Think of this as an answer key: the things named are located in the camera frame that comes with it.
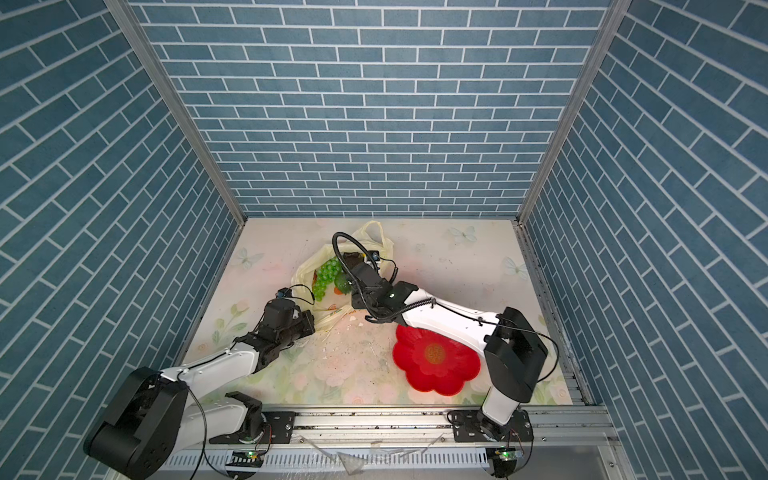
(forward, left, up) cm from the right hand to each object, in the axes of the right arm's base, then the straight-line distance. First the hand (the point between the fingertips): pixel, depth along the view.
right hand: (357, 288), depth 83 cm
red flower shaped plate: (-14, -22, -16) cm, 30 cm away
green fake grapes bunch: (+11, +14, -11) cm, 21 cm away
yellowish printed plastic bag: (-1, +10, -13) cm, 16 cm away
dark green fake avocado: (+8, +8, -10) cm, 15 cm away
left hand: (-4, +13, -12) cm, 18 cm away
